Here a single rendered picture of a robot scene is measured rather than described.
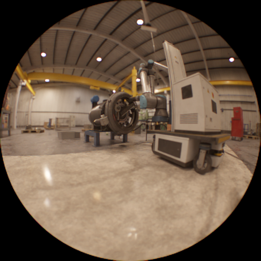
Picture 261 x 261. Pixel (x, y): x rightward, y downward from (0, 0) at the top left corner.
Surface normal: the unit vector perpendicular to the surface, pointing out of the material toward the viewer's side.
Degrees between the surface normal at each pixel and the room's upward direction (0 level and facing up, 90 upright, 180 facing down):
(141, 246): 0
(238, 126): 90
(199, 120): 90
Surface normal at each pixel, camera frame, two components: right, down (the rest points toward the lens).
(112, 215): 0.03, -1.00
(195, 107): -0.94, 0.00
